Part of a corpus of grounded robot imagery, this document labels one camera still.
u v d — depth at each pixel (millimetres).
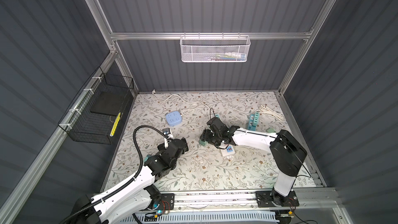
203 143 911
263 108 1079
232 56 913
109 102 741
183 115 1051
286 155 535
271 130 993
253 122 960
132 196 576
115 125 692
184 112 1071
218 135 691
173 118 1020
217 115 1010
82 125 669
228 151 871
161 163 579
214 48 1236
